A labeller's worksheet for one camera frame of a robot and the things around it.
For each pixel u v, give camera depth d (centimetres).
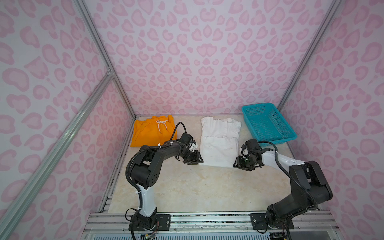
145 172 50
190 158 83
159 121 110
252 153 71
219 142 102
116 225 73
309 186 45
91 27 74
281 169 49
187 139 80
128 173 47
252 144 76
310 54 85
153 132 106
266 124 116
